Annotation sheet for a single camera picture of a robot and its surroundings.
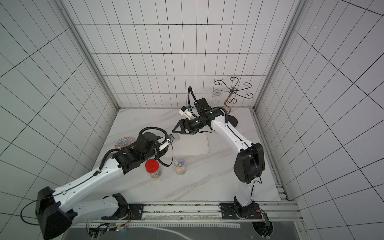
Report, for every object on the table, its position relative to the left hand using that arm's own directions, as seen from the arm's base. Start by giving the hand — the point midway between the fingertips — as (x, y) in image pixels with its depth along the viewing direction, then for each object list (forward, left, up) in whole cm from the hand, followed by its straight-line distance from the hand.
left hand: (161, 143), depth 78 cm
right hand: (+6, -10, +6) cm, 13 cm away
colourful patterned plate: (+9, +29, -15) cm, 34 cm away
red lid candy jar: (-11, +4, -6) cm, 13 cm away
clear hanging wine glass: (+25, -30, +14) cm, 41 cm away
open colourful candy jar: (-9, -10, -10) cm, 17 cm away
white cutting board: (+9, -15, -17) cm, 24 cm away
